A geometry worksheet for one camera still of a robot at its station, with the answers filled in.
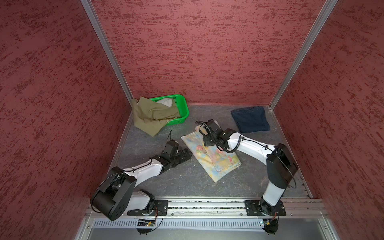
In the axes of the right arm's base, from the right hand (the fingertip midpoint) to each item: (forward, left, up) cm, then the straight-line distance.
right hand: (208, 142), depth 89 cm
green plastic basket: (+35, +18, -3) cm, 40 cm away
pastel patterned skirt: (-10, -4, -8) cm, 13 cm away
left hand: (-8, +13, -6) cm, 17 cm away
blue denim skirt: (+24, -35, -8) cm, 43 cm away
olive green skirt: (+27, +42, -6) cm, 51 cm away
